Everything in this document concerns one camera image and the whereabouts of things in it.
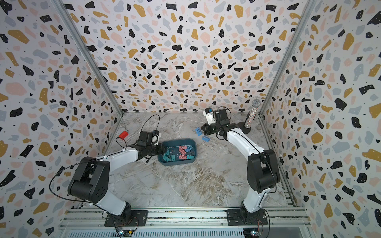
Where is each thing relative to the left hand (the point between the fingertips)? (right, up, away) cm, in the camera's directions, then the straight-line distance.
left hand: (166, 147), depth 93 cm
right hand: (+22, +13, -4) cm, 26 cm away
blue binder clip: (+20, +10, -1) cm, 23 cm away
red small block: (-34, +7, +13) cm, 37 cm away
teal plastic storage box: (+6, -3, +5) cm, 8 cm away
